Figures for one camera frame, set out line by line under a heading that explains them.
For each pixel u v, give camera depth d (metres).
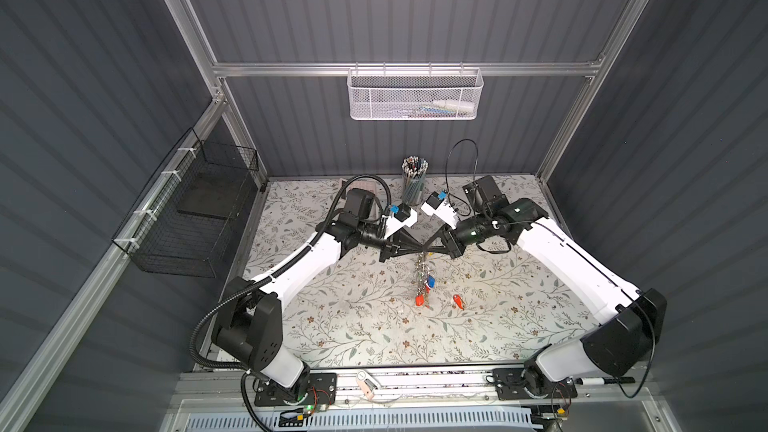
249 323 0.43
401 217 0.64
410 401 0.72
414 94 1.24
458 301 0.89
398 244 0.68
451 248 0.63
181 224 0.73
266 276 0.46
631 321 0.40
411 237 0.71
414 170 0.99
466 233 0.63
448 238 0.63
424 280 0.72
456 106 0.87
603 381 0.74
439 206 0.65
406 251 0.72
